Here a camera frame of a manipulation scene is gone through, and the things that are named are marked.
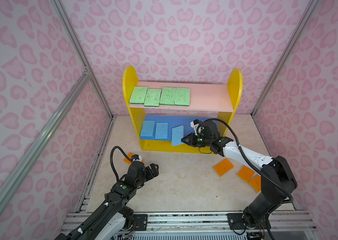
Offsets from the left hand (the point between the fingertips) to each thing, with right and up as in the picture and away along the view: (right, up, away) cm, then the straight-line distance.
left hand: (153, 166), depth 83 cm
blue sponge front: (+13, +17, +3) cm, 22 cm away
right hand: (+16, +15, -1) cm, 22 cm away
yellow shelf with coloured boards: (+3, +35, +39) cm, 53 cm away
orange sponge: (+41, -2, +8) cm, 42 cm away
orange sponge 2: (-11, +6, -11) cm, 17 cm away
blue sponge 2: (+4, +20, +9) cm, 22 cm away
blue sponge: (-5, +21, +10) cm, 24 cm away
